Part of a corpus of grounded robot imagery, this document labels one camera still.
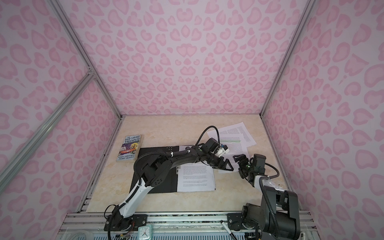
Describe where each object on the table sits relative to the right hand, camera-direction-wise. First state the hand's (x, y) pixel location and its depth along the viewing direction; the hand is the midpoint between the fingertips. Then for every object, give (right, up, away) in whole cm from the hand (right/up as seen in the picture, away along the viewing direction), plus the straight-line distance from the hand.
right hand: (235, 159), depth 89 cm
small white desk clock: (-46, -30, -20) cm, 59 cm away
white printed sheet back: (+5, +17, +22) cm, 28 cm away
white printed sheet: (-24, -10, -1) cm, 26 cm away
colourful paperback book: (-67, +5, +10) cm, 68 cm away
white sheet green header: (+5, +7, +14) cm, 17 cm away
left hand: (-4, -6, -2) cm, 7 cm away
